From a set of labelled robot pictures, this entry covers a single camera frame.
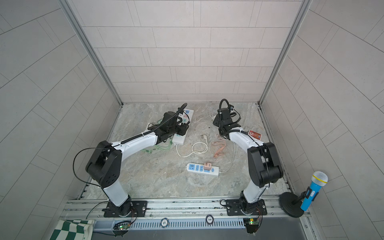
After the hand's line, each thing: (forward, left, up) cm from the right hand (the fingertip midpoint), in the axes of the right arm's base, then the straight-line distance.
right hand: (218, 118), depth 94 cm
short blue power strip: (-28, +14, -9) cm, 33 cm away
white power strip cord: (-15, +18, -10) cm, 25 cm away
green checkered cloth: (-52, +67, -7) cm, 85 cm away
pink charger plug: (-29, +10, -5) cm, 31 cm away
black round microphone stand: (-48, -29, -11) cm, 57 cm away
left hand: (-5, +18, +3) cm, 19 cm away
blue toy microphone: (-44, -31, +13) cm, 55 cm away
